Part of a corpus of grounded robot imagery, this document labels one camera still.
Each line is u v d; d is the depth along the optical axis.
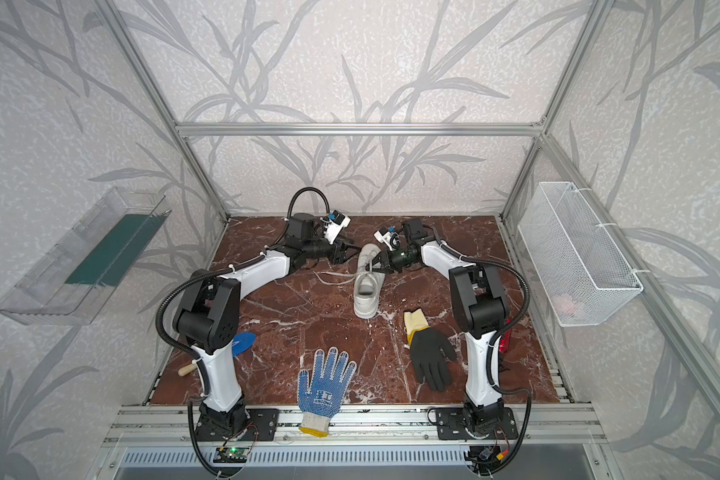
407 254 0.84
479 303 0.55
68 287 0.63
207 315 0.51
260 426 0.73
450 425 0.73
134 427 0.75
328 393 0.79
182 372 0.81
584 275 0.61
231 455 0.72
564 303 0.72
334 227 0.83
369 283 0.93
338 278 1.02
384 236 0.91
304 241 0.77
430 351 0.86
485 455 0.75
